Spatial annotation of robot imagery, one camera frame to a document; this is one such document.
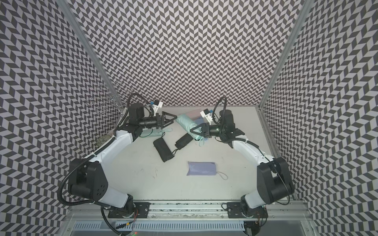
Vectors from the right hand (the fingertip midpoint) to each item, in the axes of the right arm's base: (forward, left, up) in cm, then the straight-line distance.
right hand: (192, 134), depth 74 cm
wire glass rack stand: (+47, +62, -13) cm, 79 cm away
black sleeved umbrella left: (+4, +20, -23) cm, 30 cm away
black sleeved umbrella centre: (+9, +7, -21) cm, 24 cm away
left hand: (+7, +9, +3) cm, 12 cm away
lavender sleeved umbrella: (-9, -6, -22) cm, 24 cm away
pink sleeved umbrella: (+29, -1, -17) cm, 34 cm away
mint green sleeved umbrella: (+4, +3, +4) cm, 6 cm away
